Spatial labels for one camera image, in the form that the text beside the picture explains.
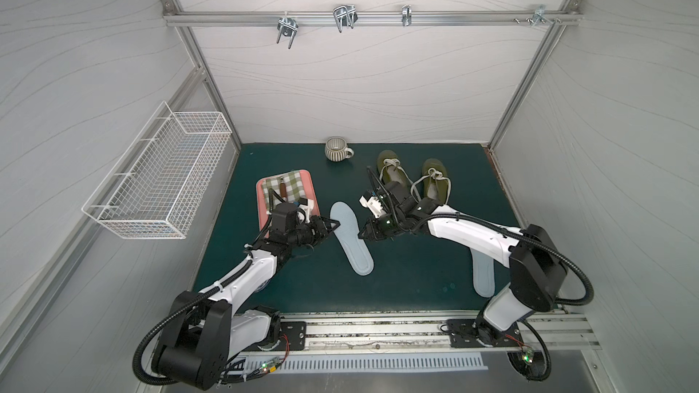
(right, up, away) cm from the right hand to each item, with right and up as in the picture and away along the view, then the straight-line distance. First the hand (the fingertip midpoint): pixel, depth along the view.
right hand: (358, 234), depth 80 cm
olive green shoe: (+30, +16, +21) cm, 40 cm away
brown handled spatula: (-29, +12, +24) cm, 39 cm away
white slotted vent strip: (-6, -31, -10) cm, 33 cm away
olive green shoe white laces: (+13, +19, +24) cm, 34 cm away
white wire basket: (-52, +15, -12) cm, 55 cm away
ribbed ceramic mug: (-9, +28, +32) cm, 43 cm away
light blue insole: (-2, 0, 0) cm, 2 cm away
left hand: (-5, +2, +1) cm, 6 cm away
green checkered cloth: (-25, +12, +24) cm, 37 cm away
